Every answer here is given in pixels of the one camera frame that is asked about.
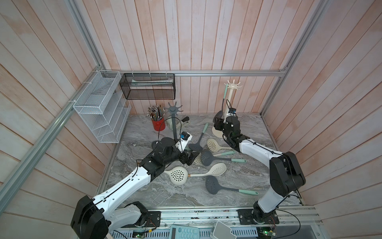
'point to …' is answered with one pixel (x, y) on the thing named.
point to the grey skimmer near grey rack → (198, 147)
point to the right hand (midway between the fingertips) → (217, 117)
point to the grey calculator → (183, 232)
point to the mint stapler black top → (182, 123)
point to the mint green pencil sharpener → (169, 122)
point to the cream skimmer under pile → (198, 161)
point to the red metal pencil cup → (159, 125)
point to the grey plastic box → (221, 231)
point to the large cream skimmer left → (178, 175)
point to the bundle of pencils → (156, 113)
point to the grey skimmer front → (213, 186)
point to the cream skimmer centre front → (217, 170)
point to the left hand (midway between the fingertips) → (191, 149)
